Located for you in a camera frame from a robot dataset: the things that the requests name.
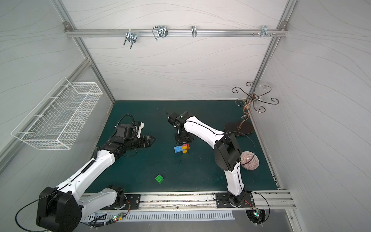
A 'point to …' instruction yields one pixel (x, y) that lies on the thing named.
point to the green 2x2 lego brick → (159, 179)
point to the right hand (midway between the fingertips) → (183, 143)
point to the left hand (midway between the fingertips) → (150, 139)
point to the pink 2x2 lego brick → (184, 145)
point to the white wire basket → (49, 123)
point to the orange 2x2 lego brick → (188, 146)
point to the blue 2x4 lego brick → (178, 149)
